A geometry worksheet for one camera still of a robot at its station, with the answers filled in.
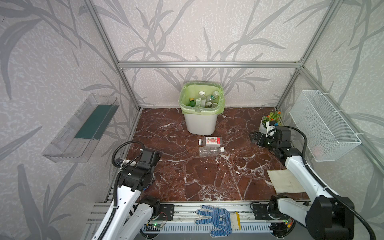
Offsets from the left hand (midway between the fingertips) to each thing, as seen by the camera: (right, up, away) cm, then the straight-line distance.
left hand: (147, 158), depth 74 cm
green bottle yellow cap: (+21, +32, +28) cm, 47 cm away
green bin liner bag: (+20, +39, +22) cm, 49 cm away
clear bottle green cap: (+35, +34, +22) cm, 53 cm away
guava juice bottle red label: (+35, +6, +22) cm, 41 cm away
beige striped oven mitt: (+74, -16, +10) cm, 76 cm away
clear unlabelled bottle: (+33, 0, +17) cm, 37 cm away
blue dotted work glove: (+39, -30, -4) cm, 49 cm away
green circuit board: (+6, -31, -4) cm, 32 cm away
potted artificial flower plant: (+74, +21, +19) cm, 79 cm away
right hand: (+59, +13, +11) cm, 61 cm away
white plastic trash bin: (+27, +16, +24) cm, 39 cm away
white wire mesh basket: (+81, +12, -12) cm, 83 cm away
